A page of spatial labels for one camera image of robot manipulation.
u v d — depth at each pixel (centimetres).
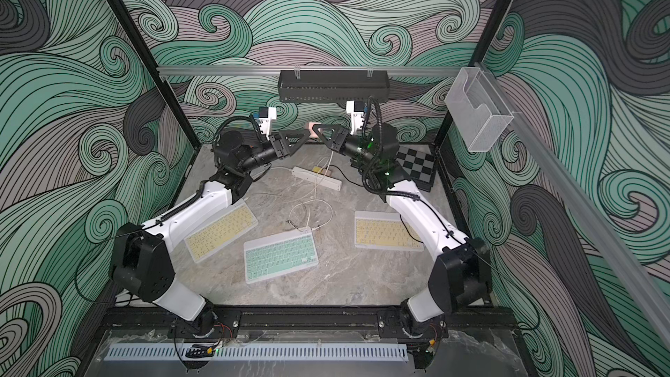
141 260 44
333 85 95
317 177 105
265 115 66
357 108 63
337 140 61
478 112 71
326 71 94
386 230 92
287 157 62
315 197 100
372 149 60
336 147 61
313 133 66
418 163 107
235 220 95
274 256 86
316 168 108
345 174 110
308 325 74
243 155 61
